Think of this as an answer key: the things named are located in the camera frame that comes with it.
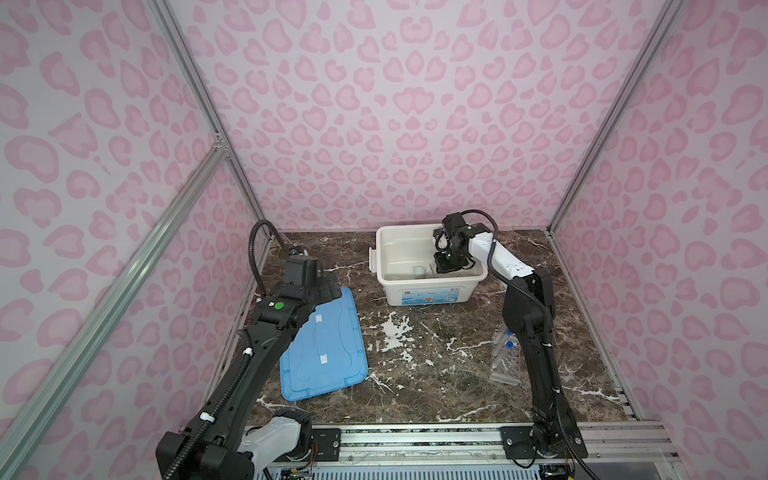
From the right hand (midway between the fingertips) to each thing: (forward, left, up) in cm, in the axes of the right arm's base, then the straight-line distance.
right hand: (443, 265), depth 101 cm
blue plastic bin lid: (-28, +35, -5) cm, 46 cm away
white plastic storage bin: (+3, +13, -2) cm, 14 cm away
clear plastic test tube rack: (-33, -17, -6) cm, 37 cm away
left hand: (-18, +35, +16) cm, 43 cm away
